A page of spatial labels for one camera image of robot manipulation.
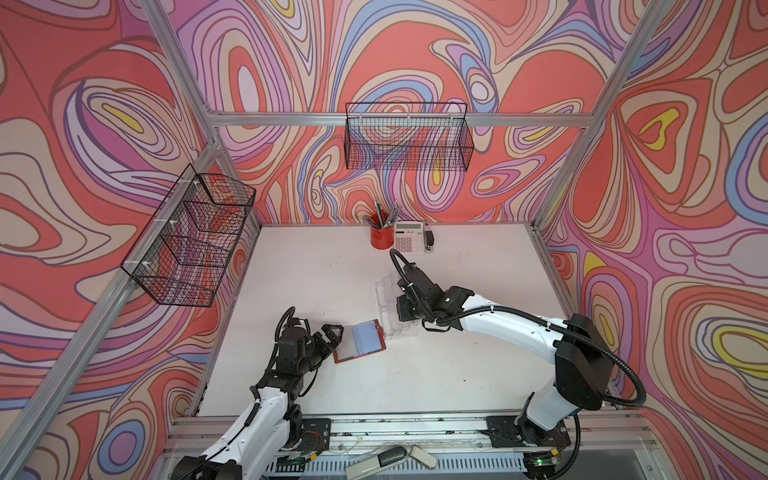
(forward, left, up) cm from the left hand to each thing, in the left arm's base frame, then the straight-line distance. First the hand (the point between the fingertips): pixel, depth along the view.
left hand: (342, 333), depth 86 cm
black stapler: (+36, -29, -1) cm, 47 cm away
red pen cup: (+37, -12, +1) cm, 38 cm away
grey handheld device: (-30, -14, +1) cm, 33 cm away
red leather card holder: (0, -5, -4) cm, 6 cm away
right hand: (+4, -19, +6) cm, 20 cm away
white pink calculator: (+40, -22, -2) cm, 46 cm away
